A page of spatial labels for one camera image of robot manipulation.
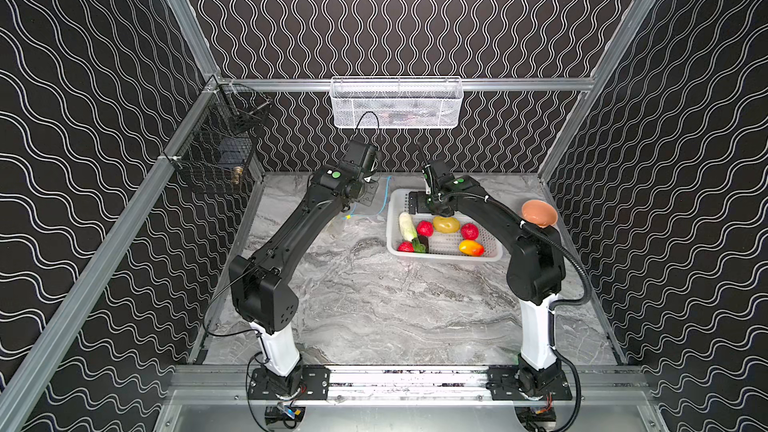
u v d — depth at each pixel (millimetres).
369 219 1067
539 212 1053
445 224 998
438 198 691
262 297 445
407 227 993
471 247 950
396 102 606
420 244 917
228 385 761
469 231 973
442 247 1000
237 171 811
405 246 942
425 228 998
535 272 539
